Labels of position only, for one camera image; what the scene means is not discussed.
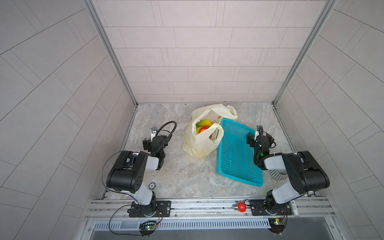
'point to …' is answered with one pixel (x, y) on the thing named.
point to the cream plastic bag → (203, 144)
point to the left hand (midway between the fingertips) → (157, 133)
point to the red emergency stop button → (242, 207)
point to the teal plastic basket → (236, 158)
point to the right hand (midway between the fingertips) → (257, 132)
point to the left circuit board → (147, 227)
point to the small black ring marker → (152, 185)
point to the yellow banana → (203, 122)
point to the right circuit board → (277, 224)
